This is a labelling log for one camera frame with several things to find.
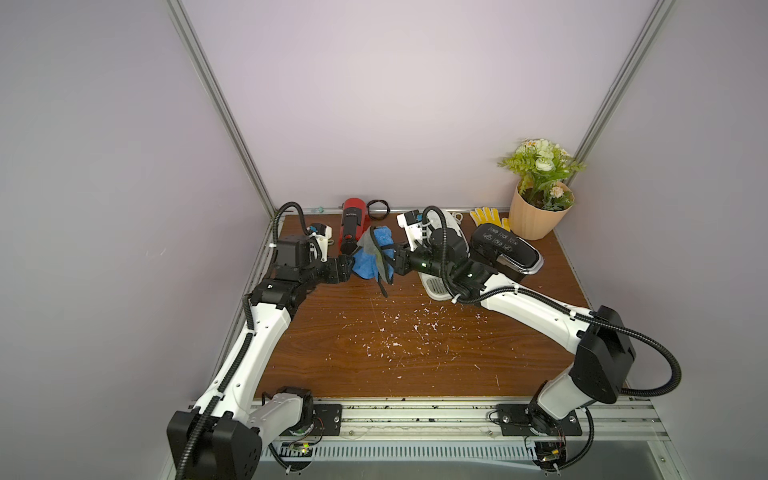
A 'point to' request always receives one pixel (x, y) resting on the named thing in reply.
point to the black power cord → (374, 201)
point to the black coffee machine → (510, 255)
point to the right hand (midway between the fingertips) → (377, 248)
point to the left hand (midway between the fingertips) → (347, 257)
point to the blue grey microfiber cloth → (374, 259)
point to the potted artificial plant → (543, 195)
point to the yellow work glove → (486, 215)
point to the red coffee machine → (355, 221)
